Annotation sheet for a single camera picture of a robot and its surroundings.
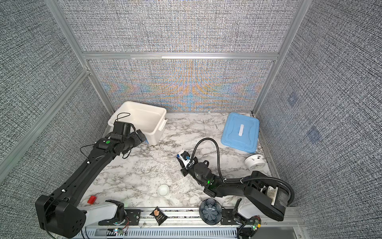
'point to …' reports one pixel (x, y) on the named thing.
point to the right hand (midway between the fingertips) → (179, 155)
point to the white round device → (254, 162)
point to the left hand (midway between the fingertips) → (139, 138)
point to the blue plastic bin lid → (241, 132)
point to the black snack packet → (159, 215)
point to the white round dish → (163, 190)
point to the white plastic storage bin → (149, 120)
